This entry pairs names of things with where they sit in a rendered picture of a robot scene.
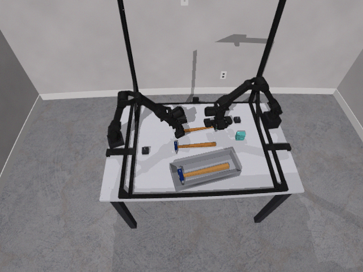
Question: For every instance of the teal cube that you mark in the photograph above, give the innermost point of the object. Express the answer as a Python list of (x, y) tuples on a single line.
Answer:
[(240, 135)]

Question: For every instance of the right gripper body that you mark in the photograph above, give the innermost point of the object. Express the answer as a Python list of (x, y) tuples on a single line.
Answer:
[(179, 131)]

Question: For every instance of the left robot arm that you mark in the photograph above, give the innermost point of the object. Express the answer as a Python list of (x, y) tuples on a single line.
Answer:
[(226, 100)]

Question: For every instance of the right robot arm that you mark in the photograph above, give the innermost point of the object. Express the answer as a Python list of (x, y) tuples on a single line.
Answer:
[(159, 110)]

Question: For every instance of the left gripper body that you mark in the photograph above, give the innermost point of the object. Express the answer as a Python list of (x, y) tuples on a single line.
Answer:
[(208, 123)]

